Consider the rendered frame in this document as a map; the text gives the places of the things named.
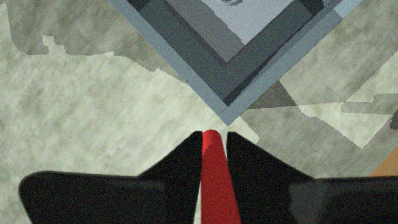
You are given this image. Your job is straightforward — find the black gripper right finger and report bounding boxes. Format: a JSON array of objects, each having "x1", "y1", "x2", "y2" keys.
[{"x1": 226, "y1": 132, "x2": 398, "y2": 224}]

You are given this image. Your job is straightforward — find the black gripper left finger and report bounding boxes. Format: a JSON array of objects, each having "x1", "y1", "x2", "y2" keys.
[{"x1": 18, "y1": 131, "x2": 203, "y2": 224}]

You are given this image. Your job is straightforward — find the white square plate with hole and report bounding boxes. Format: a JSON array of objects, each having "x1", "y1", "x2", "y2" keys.
[{"x1": 163, "y1": 0, "x2": 294, "y2": 68}]

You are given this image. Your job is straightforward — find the red peg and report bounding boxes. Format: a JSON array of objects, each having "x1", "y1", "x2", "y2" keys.
[{"x1": 201, "y1": 130, "x2": 241, "y2": 224}]

